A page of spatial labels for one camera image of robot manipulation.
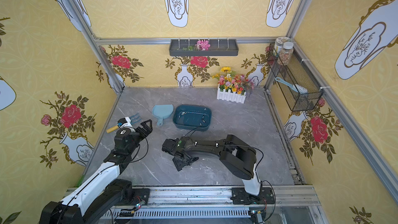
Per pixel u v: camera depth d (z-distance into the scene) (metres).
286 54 0.80
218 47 0.92
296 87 0.69
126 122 0.74
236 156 0.50
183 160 0.74
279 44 0.86
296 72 0.88
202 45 0.88
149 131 0.75
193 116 1.03
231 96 1.09
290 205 0.78
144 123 0.76
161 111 1.07
